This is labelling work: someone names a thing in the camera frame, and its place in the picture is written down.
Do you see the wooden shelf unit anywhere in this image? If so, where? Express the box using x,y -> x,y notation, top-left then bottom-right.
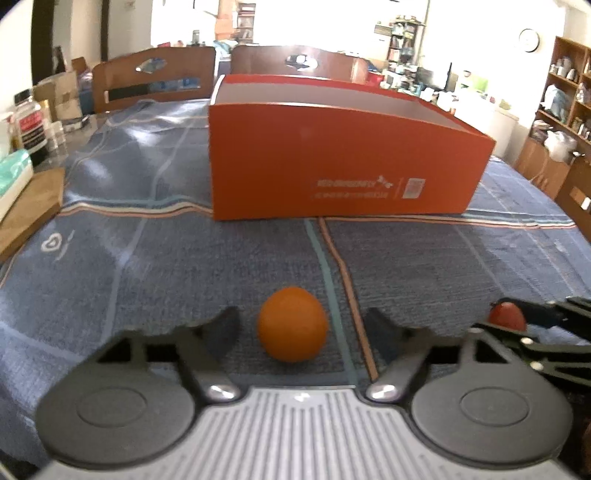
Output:
514,36 -> 591,223

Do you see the orange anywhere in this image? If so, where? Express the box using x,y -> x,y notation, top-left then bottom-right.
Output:
257,287 -> 329,363

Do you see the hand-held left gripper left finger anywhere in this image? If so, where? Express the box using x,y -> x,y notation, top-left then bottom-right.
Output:
95,306 -> 243,402

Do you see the black monitor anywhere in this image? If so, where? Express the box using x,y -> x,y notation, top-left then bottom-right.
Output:
414,65 -> 454,94

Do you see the small red fruit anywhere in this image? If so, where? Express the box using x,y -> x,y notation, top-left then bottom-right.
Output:
488,300 -> 528,331

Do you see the brown cardboard box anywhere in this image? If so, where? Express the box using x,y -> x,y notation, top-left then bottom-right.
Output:
34,70 -> 84,122

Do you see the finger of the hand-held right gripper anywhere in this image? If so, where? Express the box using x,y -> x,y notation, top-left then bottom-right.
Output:
519,296 -> 591,329
472,322 -> 591,386

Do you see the white cabinet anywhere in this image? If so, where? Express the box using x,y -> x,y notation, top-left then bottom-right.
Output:
480,106 -> 520,163

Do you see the blue checked tablecloth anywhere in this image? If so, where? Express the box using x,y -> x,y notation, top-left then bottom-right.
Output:
0,97 -> 591,464

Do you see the wooden chair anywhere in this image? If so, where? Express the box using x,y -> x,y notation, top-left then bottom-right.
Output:
91,46 -> 217,114
230,44 -> 369,85

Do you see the clear bottle black cap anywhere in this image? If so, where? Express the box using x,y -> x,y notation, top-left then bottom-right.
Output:
14,90 -> 49,165

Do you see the teal tissue pack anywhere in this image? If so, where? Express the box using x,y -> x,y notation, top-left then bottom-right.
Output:
0,150 -> 34,221

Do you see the tall bookshelf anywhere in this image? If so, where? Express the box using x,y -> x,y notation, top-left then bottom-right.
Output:
387,18 -> 426,71

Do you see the orange cardboard box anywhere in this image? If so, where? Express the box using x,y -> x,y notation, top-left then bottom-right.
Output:
208,74 -> 498,222

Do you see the orange paper bag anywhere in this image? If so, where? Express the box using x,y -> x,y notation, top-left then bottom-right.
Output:
214,16 -> 237,43

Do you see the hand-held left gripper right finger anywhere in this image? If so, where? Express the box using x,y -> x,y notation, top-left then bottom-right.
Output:
365,308 -> 509,402

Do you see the wooden cutting board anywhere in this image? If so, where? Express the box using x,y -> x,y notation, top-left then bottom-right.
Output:
0,167 -> 66,262

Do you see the white plastic bag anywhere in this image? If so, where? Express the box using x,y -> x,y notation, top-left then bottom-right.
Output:
543,130 -> 578,164

